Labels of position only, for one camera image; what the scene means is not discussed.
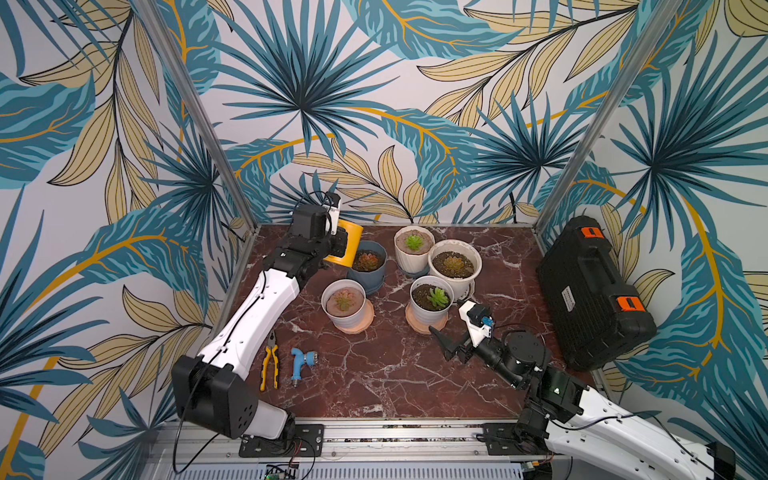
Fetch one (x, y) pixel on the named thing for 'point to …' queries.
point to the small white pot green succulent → (431, 300)
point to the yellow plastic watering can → (353, 237)
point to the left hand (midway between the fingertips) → (336, 252)
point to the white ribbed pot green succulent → (412, 245)
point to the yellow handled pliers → (272, 352)
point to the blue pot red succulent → (370, 271)
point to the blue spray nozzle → (300, 358)
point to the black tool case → (593, 315)
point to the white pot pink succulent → (345, 301)
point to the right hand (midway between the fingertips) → (449, 313)
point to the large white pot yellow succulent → (457, 261)
